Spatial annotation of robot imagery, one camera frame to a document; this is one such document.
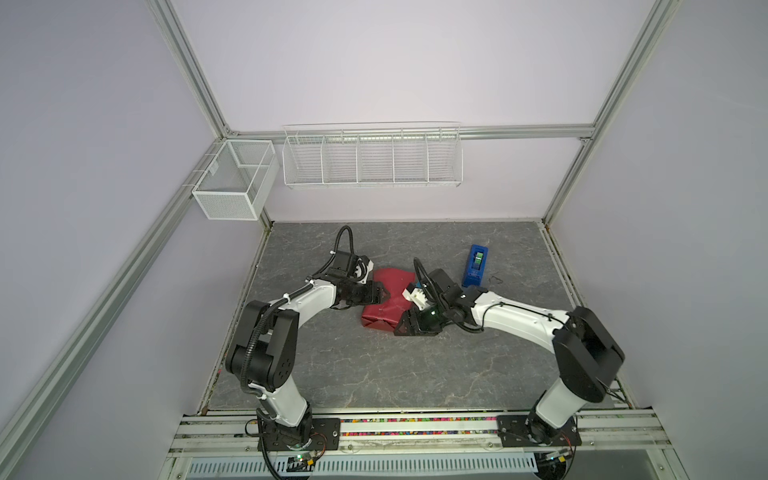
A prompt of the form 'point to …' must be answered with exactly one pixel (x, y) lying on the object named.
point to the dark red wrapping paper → (386, 315)
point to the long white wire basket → (373, 155)
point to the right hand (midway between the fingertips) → (401, 336)
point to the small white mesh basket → (238, 180)
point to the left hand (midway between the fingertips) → (381, 299)
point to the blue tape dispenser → (476, 265)
